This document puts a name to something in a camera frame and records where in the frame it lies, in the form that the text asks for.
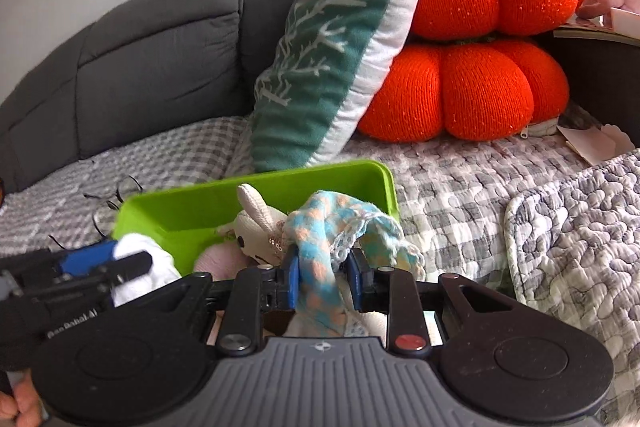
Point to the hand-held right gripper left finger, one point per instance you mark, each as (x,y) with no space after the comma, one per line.
(291,282)

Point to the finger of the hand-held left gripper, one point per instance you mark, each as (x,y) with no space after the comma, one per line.
(125,269)
(87,257)

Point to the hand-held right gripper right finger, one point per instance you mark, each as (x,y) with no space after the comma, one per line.
(358,284)

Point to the santa hat plush toy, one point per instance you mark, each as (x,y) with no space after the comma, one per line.
(145,267)

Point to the blue and orange checked cloth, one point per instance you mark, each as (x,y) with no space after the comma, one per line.
(320,227)

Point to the white knitted bunny doll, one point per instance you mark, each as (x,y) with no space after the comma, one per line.
(255,227)

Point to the pink plush toy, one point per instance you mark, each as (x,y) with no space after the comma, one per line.
(220,259)

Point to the green plastic box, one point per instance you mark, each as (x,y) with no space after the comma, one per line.
(200,217)

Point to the person's left hand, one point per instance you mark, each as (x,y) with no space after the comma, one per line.
(20,407)

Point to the eyeglasses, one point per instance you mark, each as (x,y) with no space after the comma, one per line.
(119,197)

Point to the grey checked quilt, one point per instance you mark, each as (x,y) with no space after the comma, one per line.
(450,207)

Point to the grey sofa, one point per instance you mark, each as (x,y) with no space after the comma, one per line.
(150,57)

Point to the grey patterned quilt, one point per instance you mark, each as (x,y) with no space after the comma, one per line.
(575,257)

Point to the green branch print cushion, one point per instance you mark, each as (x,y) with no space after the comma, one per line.
(325,57)

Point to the torn paper sheet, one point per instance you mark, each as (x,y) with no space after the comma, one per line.
(595,142)

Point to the flat book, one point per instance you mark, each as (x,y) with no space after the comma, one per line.
(600,24)

